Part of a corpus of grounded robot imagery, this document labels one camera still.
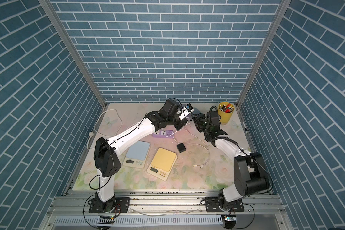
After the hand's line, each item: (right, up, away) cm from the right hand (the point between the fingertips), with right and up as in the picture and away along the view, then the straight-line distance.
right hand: (192, 116), depth 87 cm
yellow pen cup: (+26, +5, +17) cm, 32 cm away
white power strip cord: (-74, -13, +18) cm, 77 cm away
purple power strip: (-19, -12, +12) cm, 25 cm away
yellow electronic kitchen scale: (-19, -29, 0) cm, 35 cm away
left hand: (-2, -2, -5) cm, 6 cm away
